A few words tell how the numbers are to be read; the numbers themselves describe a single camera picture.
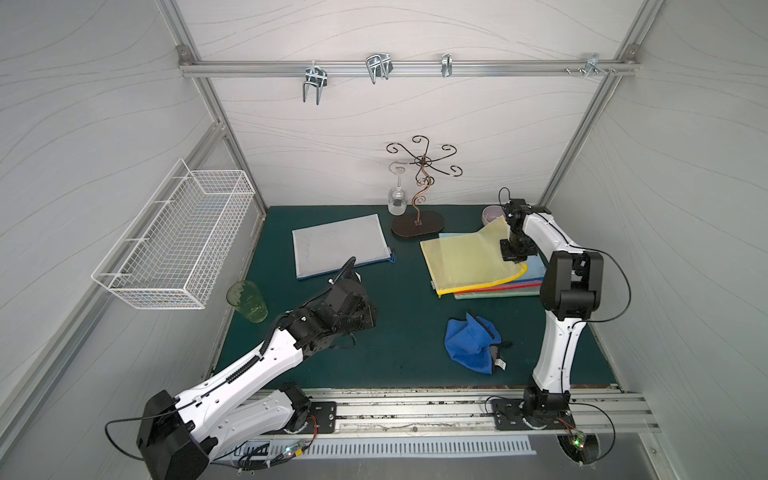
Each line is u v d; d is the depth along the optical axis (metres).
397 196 0.94
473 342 0.80
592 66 0.77
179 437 0.38
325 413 0.73
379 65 0.77
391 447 0.70
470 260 1.05
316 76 0.78
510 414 0.73
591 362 0.61
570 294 0.57
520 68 1.49
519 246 0.83
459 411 0.76
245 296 0.95
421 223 1.14
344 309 0.58
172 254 0.69
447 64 0.78
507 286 0.95
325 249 1.05
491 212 1.11
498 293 0.95
